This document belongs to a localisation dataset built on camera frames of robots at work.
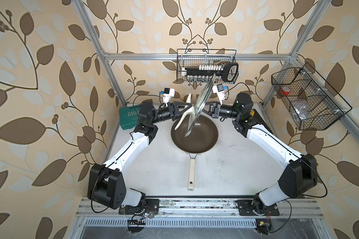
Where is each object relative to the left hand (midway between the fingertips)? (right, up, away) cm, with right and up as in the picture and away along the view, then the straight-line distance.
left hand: (188, 107), depth 63 cm
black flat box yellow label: (+50, -1, +49) cm, 70 cm away
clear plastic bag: (+57, -2, +10) cm, 57 cm away
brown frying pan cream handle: (+10, -18, +34) cm, 40 cm away
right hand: (+4, 0, +5) cm, 6 cm away
